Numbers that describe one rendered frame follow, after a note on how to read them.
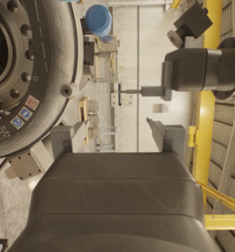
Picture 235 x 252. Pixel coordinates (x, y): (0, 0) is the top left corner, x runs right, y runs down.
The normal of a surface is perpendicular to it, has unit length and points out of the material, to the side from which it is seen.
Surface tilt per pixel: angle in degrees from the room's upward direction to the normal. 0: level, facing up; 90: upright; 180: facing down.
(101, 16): 90
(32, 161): 90
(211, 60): 70
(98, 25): 90
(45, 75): 90
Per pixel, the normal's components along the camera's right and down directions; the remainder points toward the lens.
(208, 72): 0.32, 0.27
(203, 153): -0.03, 0.18
